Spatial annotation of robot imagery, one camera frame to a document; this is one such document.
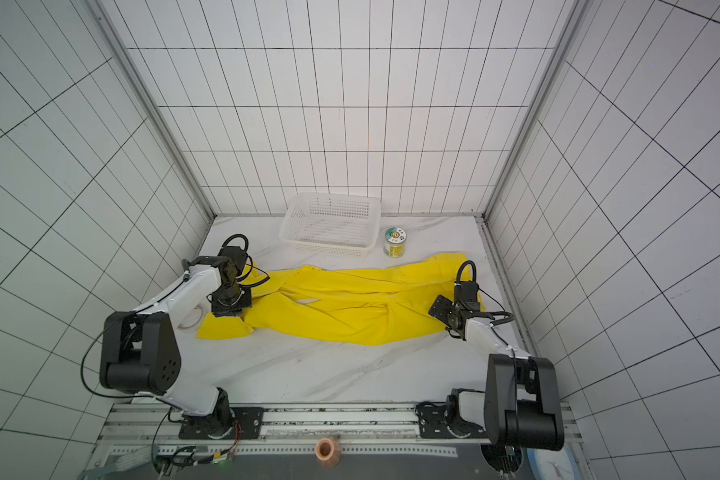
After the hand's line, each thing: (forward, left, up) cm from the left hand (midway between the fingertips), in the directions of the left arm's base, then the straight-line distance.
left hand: (236, 319), depth 85 cm
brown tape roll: (-32, -30, +6) cm, 44 cm away
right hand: (+6, -64, -4) cm, 64 cm away
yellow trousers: (+8, -38, -5) cm, 39 cm away
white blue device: (-33, -80, -3) cm, 87 cm away
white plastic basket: (+44, -28, -6) cm, 52 cm away
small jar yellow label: (+28, -48, +2) cm, 55 cm away
